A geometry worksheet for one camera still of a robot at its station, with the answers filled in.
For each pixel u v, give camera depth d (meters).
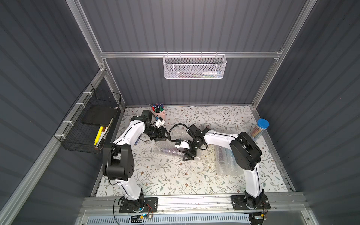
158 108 1.02
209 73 0.90
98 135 0.71
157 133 0.77
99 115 0.76
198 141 0.72
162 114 1.05
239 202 0.73
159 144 0.94
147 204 0.73
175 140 0.81
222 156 0.83
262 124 0.84
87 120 0.73
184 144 0.82
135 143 0.97
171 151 0.89
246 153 0.52
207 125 1.02
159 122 0.84
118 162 0.48
